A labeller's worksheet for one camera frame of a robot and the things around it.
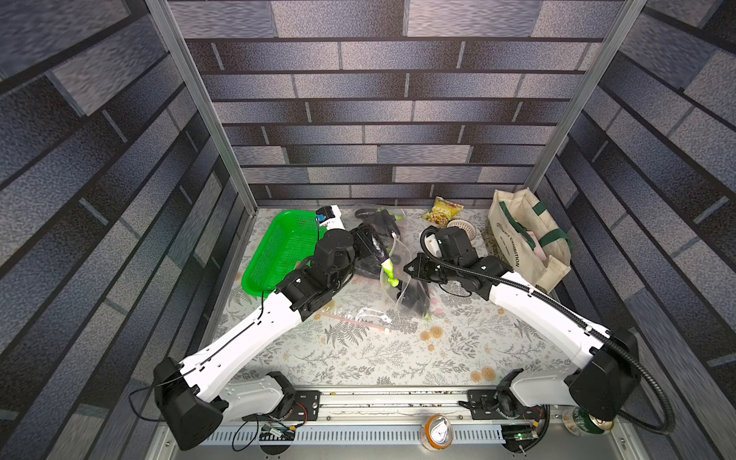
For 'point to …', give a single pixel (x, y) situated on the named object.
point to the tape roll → (437, 432)
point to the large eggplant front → (390, 221)
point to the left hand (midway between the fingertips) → (370, 226)
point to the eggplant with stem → (367, 213)
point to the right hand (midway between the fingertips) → (402, 265)
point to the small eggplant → (389, 268)
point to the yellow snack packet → (443, 211)
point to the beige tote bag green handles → (539, 249)
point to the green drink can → (578, 422)
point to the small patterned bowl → (464, 225)
